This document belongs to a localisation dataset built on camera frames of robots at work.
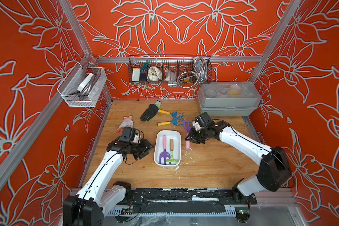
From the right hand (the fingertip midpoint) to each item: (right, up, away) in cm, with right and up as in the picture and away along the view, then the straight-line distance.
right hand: (183, 139), depth 80 cm
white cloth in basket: (-18, +41, +10) cm, 45 cm away
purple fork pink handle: (-11, -11, +8) cm, 18 cm away
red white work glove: (-40, +8, +24) cm, 47 cm away
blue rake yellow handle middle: (-1, +7, +25) cm, 26 cm away
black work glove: (-22, +16, +31) cm, 42 cm away
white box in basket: (-30, +41, +11) cm, 52 cm away
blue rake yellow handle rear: (-3, +14, +31) cm, 34 cm away
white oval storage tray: (-9, -8, +11) cm, 16 cm away
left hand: (-17, -4, -2) cm, 18 cm away
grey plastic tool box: (+37, +26, +23) cm, 51 cm away
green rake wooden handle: (-7, -14, +6) cm, 17 cm away
